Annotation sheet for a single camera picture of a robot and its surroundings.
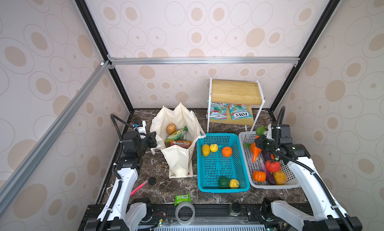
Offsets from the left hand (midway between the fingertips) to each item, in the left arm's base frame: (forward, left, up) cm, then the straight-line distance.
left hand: (159, 130), depth 78 cm
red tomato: (-14, -61, -14) cm, 64 cm away
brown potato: (+10, -4, -11) cm, 15 cm away
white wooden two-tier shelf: (+20, -42, +8) cm, 48 cm away
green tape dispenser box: (-28, -11, -21) cm, 37 cm away
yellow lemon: (-1, -25, -19) cm, 32 cm away
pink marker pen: (-23, +12, -22) cm, 34 cm away
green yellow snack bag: (+5, -8, -13) cm, 16 cm away
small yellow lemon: (0, -30, -19) cm, 36 cm away
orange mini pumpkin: (-18, -53, -17) cm, 59 cm away
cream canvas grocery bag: (-13, -11, -8) cm, 19 cm away
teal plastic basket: (-11, -28, -24) cm, 39 cm away
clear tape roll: (-31, -13, -20) cm, 39 cm away
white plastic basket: (-10, -53, -23) cm, 59 cm away
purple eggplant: (-18, -60, -19) cm, 66 cm away
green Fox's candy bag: (+19, -47, -7) cm, 51 cm away
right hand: (-3, -51, -3) cm, 51 cm away
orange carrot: (0, -53, 0) cm, 53 cm away
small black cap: (-22, +2, -13) cm, 26 cm away
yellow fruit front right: (-22, -39, -17) cm, 48 cm away
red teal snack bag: (+19, -33, -6) cm, 39 cm away
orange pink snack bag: (-1, -13, -12) cm, 18 cm away
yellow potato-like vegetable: (-18, -66, -19) cm, 70 cm away
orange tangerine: (-3, -38, -18) cm, 42 cm away
